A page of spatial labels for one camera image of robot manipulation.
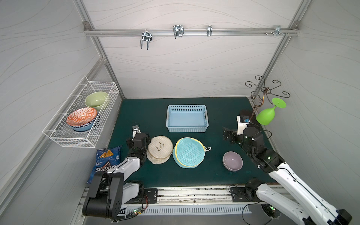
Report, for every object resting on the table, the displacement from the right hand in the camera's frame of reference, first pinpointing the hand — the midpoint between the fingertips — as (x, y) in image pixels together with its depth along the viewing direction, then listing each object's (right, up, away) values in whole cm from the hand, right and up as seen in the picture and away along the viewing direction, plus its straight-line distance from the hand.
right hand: (231, 126), depth 74 cm
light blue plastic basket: (-23, +2, +37) cm, 43 cm away
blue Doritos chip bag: (-72, -20, +8) cm, 75 cm away
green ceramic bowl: (-72, +14, 0) cm, 74 cm away
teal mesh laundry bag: (-22, -16, +5) cm, 28 cm away
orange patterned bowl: (-73, +6, -10) cm, 74 cm away
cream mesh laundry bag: (-41, -16, +14) cm, 46 cm away
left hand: (-55, -7, +15) cm, 58 cm away
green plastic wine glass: (+22, +5, +6) cm, 23 cm away
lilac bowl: (+5, -23, +12) cm, 27 cm away
